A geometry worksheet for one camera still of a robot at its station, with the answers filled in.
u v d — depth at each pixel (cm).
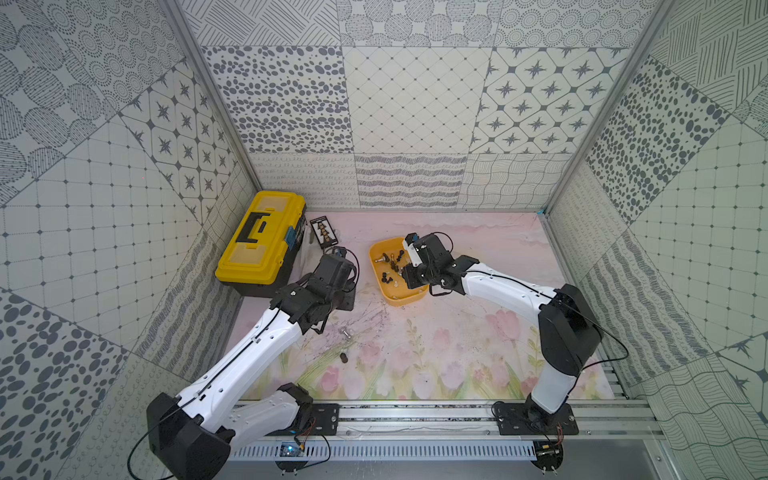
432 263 67
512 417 74
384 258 104
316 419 73
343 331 88
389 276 101
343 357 82
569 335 47
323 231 111
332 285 57
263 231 92
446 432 73
